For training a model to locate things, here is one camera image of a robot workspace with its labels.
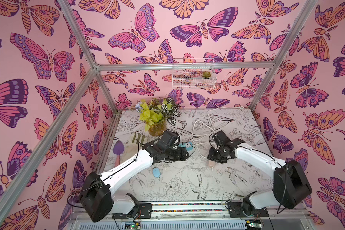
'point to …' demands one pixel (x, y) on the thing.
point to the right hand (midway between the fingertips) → (209, 157)
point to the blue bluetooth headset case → (156, 172)
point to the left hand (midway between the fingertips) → (186, 155)
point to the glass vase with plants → (156, 112)
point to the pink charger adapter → (211, 163)
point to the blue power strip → (188, 145)
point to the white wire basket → (187, 74)
